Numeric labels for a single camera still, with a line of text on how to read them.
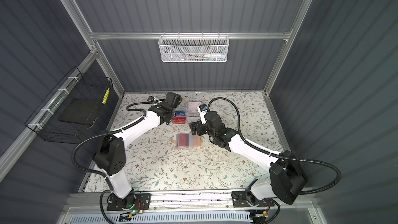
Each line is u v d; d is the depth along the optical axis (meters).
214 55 0.89
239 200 0.73
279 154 0.45
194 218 0.77
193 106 1.01
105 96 0.83
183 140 0.93
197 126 0.72
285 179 0.42
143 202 0.73
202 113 0.72
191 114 1.08
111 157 0.46
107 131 0.50
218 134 0.62
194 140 0.93
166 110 0.69
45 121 0.62
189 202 0.75
